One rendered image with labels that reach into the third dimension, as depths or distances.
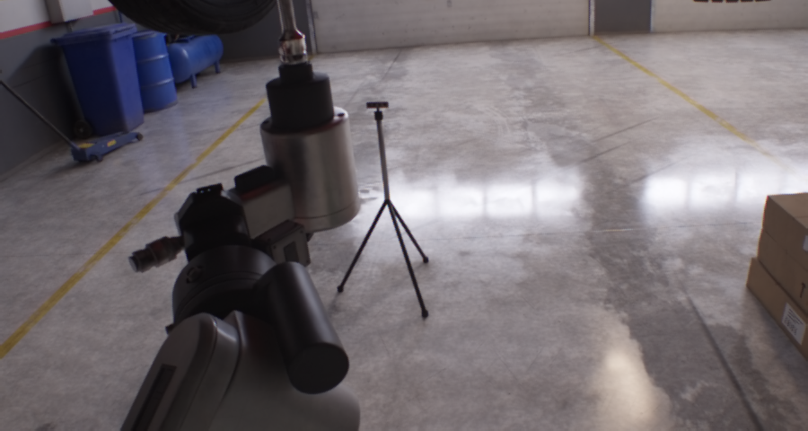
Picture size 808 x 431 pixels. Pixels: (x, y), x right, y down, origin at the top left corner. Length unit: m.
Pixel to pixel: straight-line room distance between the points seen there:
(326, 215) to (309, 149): 0.07
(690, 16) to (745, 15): 0.88
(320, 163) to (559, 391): 1.71
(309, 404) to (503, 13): 8.94
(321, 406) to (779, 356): 2.27
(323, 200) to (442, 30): 8.63
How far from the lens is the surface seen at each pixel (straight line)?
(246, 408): 0.34
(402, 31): 9.21
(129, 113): 6.47
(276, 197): 0.59
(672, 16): 9.81
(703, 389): 2.28
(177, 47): 7.95
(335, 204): 0.60
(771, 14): 10.48
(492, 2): 9.17
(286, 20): 0.59
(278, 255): 0.51
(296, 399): 0.35
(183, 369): 0.33
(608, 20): 9.44
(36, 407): 2.68
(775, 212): 2.65
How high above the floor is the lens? 1.47
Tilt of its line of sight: 24 degrees down
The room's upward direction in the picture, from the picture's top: 5 degrees counter-clockwise
